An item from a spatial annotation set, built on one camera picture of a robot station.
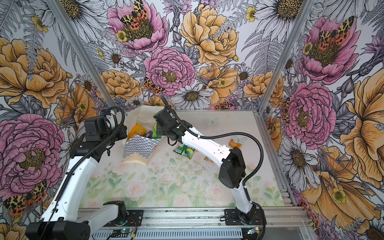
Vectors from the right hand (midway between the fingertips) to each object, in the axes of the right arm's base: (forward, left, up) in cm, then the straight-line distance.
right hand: (163, 131), depth 81 cm
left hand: (-3, +17, +4) cm, 18 cm away
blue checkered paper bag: (-7, +13, -7) cm, 16 cm away
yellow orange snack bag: (+7, +18, -8) cm, 21 cm away
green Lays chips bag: (+3, +6, -5) cm, 8 cm away
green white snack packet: (0, -10, -20) cm, 22 cm away
